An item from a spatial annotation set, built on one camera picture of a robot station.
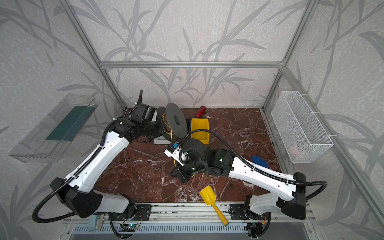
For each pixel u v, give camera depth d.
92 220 0.68
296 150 0.72
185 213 0.76
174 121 0.75
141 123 0.54
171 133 0.77
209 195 0.79
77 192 0.38
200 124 1.06
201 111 1.16
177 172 0.52
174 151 0.54
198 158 0.46
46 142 0.64
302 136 0.61
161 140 0.71
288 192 0.39
